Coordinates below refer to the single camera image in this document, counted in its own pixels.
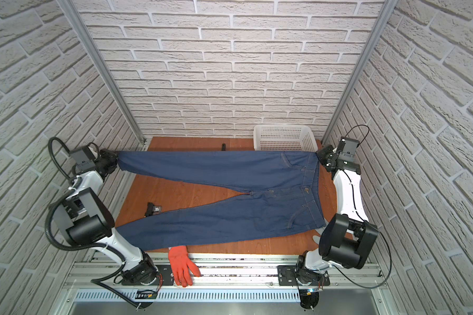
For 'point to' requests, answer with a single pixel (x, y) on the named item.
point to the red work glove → (182, 266)
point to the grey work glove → (317, 238)
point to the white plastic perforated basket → (285, 138)
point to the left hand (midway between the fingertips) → (115, 148)
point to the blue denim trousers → (282, 191)
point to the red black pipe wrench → (223, 147)
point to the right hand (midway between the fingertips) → (320, 148)
